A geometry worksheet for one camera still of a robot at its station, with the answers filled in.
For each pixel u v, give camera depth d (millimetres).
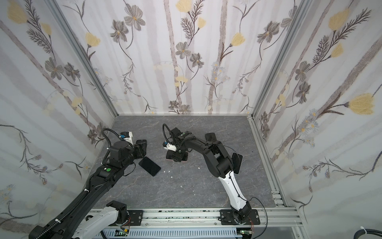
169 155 976
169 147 897
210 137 1088
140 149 697
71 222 417
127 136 677
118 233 730
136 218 735
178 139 748
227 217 732
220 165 572
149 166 936
